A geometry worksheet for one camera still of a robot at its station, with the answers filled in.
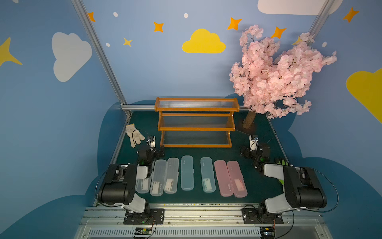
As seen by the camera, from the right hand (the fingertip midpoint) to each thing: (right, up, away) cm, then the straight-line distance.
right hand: (250, 144), depth 96 cm
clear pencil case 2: (-58, -20, -10) cm, 62 cm away
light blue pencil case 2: (-29, -17, -7) cm, 34 cm away
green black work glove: (+19, -11, -3) cm, 22 cm away
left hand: (-62, +1, -1) cm, 62 cm away
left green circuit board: (-62, -40, -24) cm, 78 cm away
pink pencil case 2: (-11, -23, -12) cm, 28 cm away
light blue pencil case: (-41, -17, -6) cm, 45 cm away
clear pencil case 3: (-50, -19, -8) cm, 54 cm away
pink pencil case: (-19, -20, -10) cm, 29 cm away
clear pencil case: (-66, -22, -13) cm, 71 cm away
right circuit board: (0, -41, -23) cm, 47 cm away
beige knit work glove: (-79, +5, +10) cm, 80 cm away
